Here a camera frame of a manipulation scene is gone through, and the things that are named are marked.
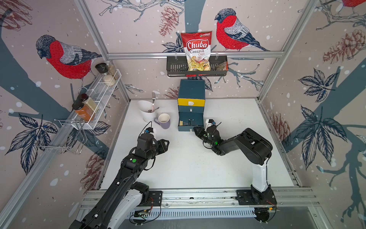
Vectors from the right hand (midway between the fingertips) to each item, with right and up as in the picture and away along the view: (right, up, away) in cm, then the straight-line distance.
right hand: (192, 127), depth 95 cm
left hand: (-14, -5, -17) cm, 23 cm away
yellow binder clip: (-3, +2, +8) cm, 8 cm away
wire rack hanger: (-55, +1, -37) cm, 66 cm away
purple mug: (-20, +5, +3) cm, 21 cm away
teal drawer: (-2, +13, +5) cm, 14 cm away
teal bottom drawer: (-3, +4, +11) cm, 12 cm away
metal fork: (-29, +23, +8) cm, 37 cm away
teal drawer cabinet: (0, +27, +2) cm, 27 cm away
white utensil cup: (-35, +15, +8) cm, 39 cm away
